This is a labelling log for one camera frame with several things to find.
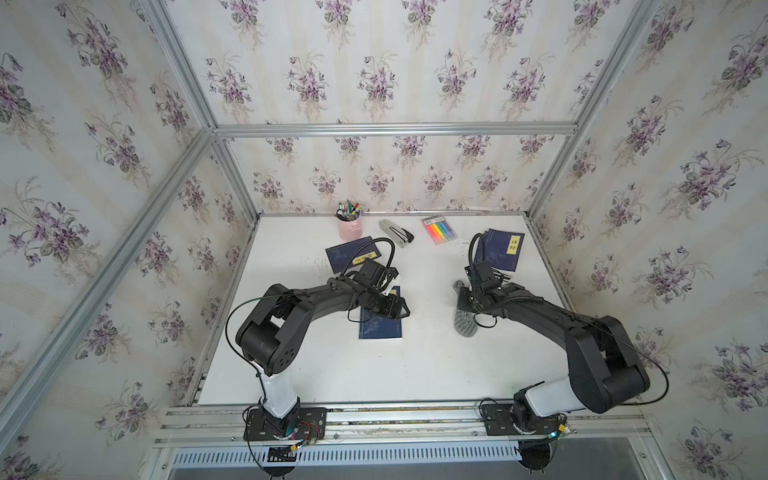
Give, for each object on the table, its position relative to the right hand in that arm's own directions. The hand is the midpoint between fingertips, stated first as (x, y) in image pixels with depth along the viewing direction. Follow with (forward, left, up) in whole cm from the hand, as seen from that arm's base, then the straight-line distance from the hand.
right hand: (468, 300), depth 92 cm
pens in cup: (+32, +41, +8) cm, 52 cm away
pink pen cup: (+25, +39, +4) cm, 47 cm away
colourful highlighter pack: (+32, +6, -2) cm, 33 cm away
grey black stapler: (+28, +22, -1) cm, 35 cm away
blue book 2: (+19, +44, -2) cm, 47 cm away
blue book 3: (-8, +30, -2) cm, 31 cm away
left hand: (-5, +21, 0) cm, 22 cm away
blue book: (+23, -15, -1) cm, 27 cm away
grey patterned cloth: (-7, +2, 0) cm, 7 cm away
